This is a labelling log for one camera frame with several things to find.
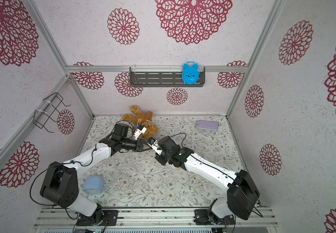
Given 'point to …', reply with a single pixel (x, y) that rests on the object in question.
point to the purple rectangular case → (212, 125)
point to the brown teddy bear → (139, 118)
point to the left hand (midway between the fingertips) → (152, 148)
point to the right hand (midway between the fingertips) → (157, 150)
